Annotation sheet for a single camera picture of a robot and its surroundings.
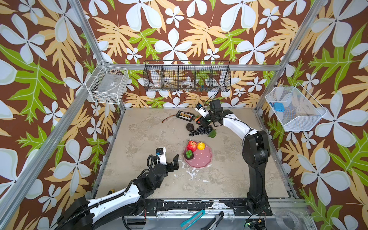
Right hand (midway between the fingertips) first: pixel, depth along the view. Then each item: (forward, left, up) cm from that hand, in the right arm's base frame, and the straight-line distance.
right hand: (199, 118), depth 98 cm
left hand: (-27, +17, 0) cm, 32 cm away
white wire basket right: (-7, -55, +15) cm, 58 cm away
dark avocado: (-2, +6, -8) cm, 10 cm away
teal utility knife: (-57, +6, -12) cm, 59 cm away
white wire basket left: (+8, +58, +22) cm, 62 cm away
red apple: (-18, +5, -6) cm, 20 cm away
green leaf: (-6, -10, -11) cm, 16 cm away
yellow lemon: (-17, -1, -8) cm, 19 cm away
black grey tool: (-59, -5, -12) cm, 60 cm away
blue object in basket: (-2, -48, +12) cm, 50 cm away
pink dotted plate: (-24, -1, -11) cm, 27 cm away
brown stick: (+7, +27, -12) cm, 31 cm away
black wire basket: (+22, +8, +18) cm, 30 cm away
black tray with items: (+12, +10, -11) cm, 19 cm away
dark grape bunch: (-4, -2, -9) cm, 10 cm away
